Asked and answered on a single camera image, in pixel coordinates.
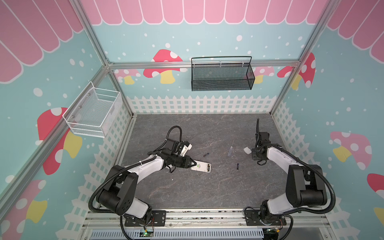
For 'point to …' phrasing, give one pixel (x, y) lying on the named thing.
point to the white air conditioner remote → (202, 166)
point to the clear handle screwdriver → (230, 150)
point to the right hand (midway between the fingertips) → (259, 154)
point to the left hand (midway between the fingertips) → (194, 166)
